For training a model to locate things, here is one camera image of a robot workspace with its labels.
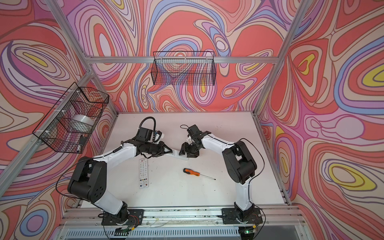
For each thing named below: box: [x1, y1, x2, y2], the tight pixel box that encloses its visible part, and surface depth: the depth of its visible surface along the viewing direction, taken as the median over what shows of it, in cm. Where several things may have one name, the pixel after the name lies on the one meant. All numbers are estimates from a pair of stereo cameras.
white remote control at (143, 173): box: [139, 158, 149, 189], surface depth 88 cm
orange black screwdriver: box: [183, 168, 216, 180], surface depth 88 cm
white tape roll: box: [72, 114, 95, 126], surface depth 75 cm
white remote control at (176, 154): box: [167, 149, 189, 161], surface depth 90 cm
